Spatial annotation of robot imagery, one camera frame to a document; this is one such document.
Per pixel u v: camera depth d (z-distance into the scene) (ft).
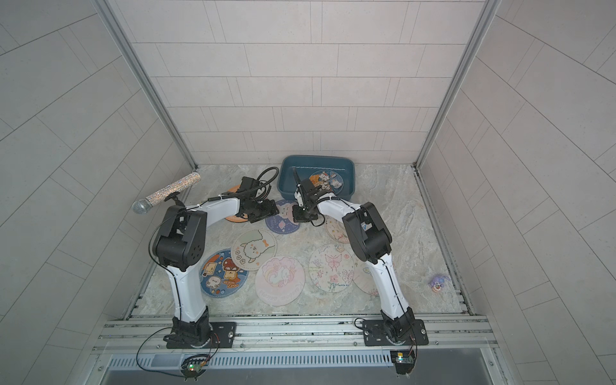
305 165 3.66
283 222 3.16
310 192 2.65
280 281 2.70
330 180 3.66
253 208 2.74
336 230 3.09
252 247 2.92
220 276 2.71
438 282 2.56
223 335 2.32
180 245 1.70
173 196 2.68
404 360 2.24
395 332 2.04
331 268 2.78
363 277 2.71
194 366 2.08
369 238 1.84
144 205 2.44
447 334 2.37
